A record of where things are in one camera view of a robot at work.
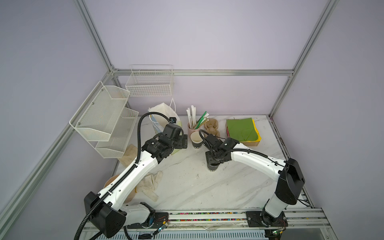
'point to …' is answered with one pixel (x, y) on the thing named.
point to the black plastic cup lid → (213, 159)
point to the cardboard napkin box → (253, 143)
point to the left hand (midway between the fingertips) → (175, 138)
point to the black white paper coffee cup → (212, 166)
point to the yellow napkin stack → (259, 138)
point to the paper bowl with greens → (132, 195)
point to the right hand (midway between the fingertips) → (210, 159)
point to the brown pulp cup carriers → (211, 125)
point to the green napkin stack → (242, 129)
